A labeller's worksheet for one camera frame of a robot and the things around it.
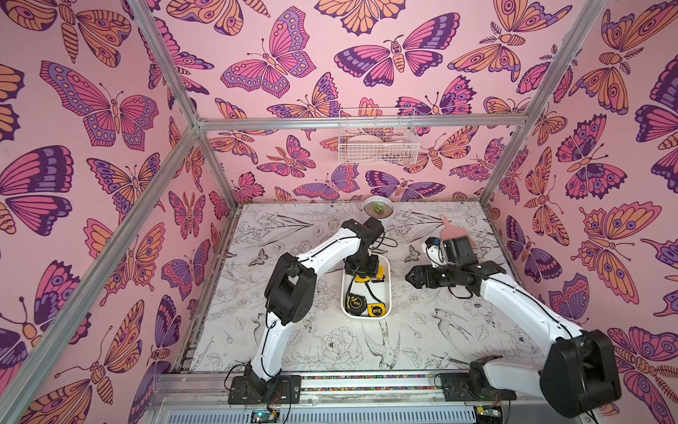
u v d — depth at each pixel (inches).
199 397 28.8
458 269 25.0
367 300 35.5
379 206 40.6
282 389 28.7
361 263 31.0
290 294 20.9
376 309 33.8
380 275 37.2
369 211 41.0
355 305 34.4
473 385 26.4
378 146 36.4
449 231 43.5
